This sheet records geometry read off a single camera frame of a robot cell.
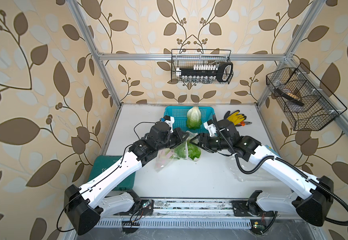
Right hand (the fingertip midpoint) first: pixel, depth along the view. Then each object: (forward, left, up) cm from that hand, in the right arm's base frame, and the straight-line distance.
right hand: (193, 143), depth 72 cm
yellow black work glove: (+32, -36, -21) cm, 52 cm away
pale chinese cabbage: (+25, -4, -13) cm, 28 cm away
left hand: (+2, +2, +6) cm, 7 cm away
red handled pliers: (+29, -42, -23) cm, 56 cm away
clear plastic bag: (-10, -28, -22) cm, 37 cm away
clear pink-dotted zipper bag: (0, +16, -13) cm, 20 cm away
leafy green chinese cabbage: (-4, +3, 0) cm, 5 cm away
